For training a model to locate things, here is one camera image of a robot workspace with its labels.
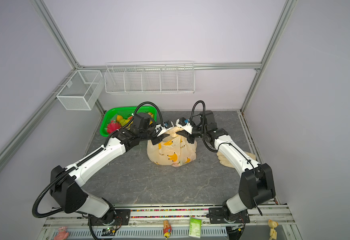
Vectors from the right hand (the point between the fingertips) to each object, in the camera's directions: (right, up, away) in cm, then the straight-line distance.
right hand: (178, 131), depth 79 cm
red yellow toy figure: (-5, -45, -11) cm, 46 cm away
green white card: (+8, -45, -10) cm, 47 cm away
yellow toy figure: (+44, -47, -11) cm, 65 cm away
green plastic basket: (-50, +11, +29) cm, 59 cm away
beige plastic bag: (-2, -10, +2) cm, 11 cm away
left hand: (-6, 0, -1) cm, 6 cm away
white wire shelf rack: (-19, +35, +18) cm, 43 cm away
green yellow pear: (-40, +6, +27) cm, 48 cm away
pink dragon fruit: (-45, +3, +20) cm, 49 cm away
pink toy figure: (-53, -47, -12) cm, 71 cm away
